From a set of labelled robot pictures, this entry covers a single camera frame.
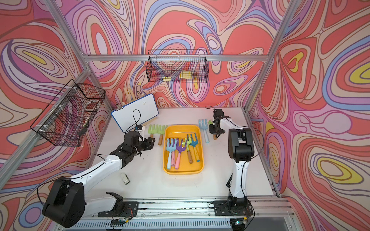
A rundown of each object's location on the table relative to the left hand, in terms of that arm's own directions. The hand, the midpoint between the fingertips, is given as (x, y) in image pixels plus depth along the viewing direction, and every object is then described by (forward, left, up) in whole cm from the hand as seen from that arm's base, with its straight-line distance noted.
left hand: (152, 139), depth 87 cm
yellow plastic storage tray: (-12, -20, -14) cm, 27 cm away
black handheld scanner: (-23, -45, -10) cm, 51 cm away
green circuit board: (-41, +14, -13) cm, 45 cm away
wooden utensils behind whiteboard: (+24, +16, +15) cm, 32 cm away
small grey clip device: (-20, +15, -10) cm, 27 cm away
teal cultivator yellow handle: (+5, -27, -12) cm, 29 cm away
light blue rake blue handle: (+19, -35, -12) cm, 41 cm away
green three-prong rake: (+22, -40, -10) cm, 46 cm away
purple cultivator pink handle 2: (-8, -12, -9) cm, 18 cm away
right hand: (+13, -42, -12) cm, 46 cm away
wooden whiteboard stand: (+22, +7, -9) cm, 25 cm away
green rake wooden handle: (+16, +4, -12) cm, 20 cm away
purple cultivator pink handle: (0, -16, -11) cm, 20 cm away
